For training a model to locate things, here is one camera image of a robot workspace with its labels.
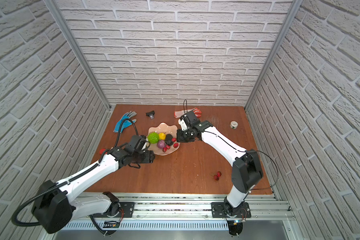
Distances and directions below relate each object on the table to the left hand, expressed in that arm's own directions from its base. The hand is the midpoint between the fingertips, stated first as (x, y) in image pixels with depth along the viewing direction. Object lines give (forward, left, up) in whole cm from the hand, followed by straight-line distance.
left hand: (151, 154), depth 83 cm
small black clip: (+38, +5, -8) cm, 39 cm away
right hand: (+6, -15, +7) cm, 18 cm away
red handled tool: (+11, +36, -13) cm, 40 cm away
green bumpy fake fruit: (+12, 0, -1) cm, 12 cm away
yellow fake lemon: (+16, -5, -5) cm, 17 cm away
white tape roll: (+25, -56, -6) cm, 62 cm away
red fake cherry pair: (+7, -7, -7) cm, 12 cm away
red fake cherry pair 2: (+3, -14, +4) cm, 15 cm away
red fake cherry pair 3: (-10, -39, -8) cm, 41 cm away
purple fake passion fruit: (+10, -4, -5) cm, 12 cm away
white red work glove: (+39, -17, -8) cm, 43 cm away
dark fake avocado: (+12, -9, -4) cm, 16 cm away
